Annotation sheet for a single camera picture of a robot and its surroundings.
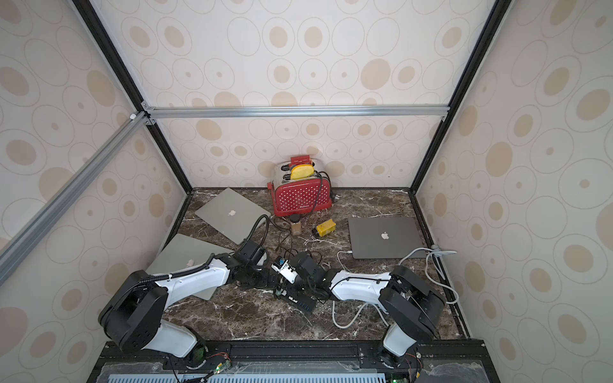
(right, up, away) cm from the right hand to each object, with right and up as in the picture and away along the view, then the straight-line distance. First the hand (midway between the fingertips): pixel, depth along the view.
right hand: (283, 287), depth 83 cm
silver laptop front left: (-43, +9, +16) cm, 47 cm away
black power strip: (+5, +1, -9) cm, 10 cm away
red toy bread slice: (+6, +49, +19) cm, 53 cm away
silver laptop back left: (-27, +25, +26) cm, 45 cm away
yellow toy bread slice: (+6, +44, +16) cm, 47 cm away
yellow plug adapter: (+16, +20, +17) cm, 31 cm away
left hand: (-4, -1, +3) cm, 5 cm away
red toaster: (+4, +33, +17) cm, 37 cm away
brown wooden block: (+4, +20, +16) cm, 25 cm away
